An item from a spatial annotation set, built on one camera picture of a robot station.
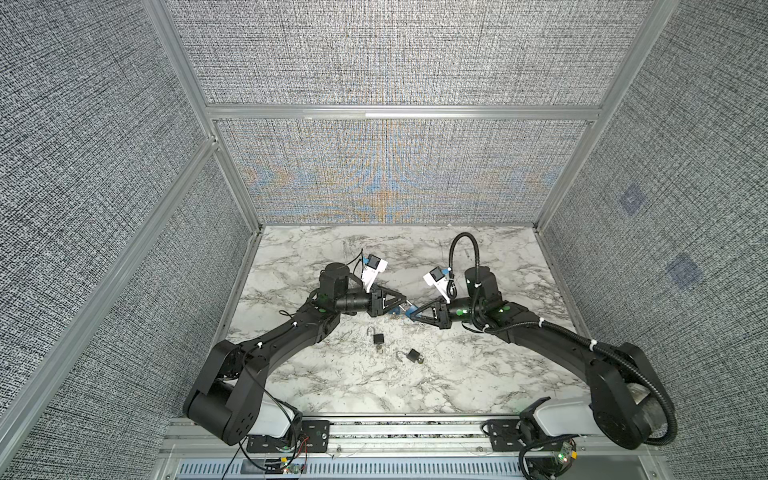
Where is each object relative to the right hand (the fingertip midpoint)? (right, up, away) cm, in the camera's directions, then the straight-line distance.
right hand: (413, 314), depth 77 cm
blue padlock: (-1, +2, -2) cm, 3 cm away
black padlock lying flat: (+1, -13, +8) cm, 16 cm away
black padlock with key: (-9, -10, +13) cm, 19 cm away
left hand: (-3, +4, -1) cm, 5 cm away
